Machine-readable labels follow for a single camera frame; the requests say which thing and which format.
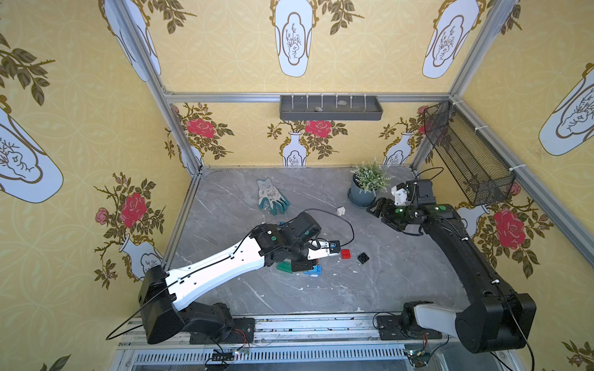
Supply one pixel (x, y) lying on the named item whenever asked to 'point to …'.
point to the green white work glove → (270, 199)
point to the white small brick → (340, 211)
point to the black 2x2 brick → (363, 258)
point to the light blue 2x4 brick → (317, 270)
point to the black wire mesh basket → (483, 175)
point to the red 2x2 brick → (346, 254)
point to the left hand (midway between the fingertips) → (316, 254)
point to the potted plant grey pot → (363, 187)
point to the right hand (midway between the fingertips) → (373, 214)
